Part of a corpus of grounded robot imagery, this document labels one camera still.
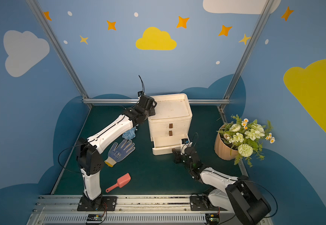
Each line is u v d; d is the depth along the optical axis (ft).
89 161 1.55
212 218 2.39
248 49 2.81
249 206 1.36
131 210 2.40
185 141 2.53
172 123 2.75
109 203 2.45
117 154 3.04
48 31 2.51
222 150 2.71
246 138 2.20
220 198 1.77
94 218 2.35
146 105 2.13
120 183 2.62
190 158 2.17
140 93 2.44
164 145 3.10
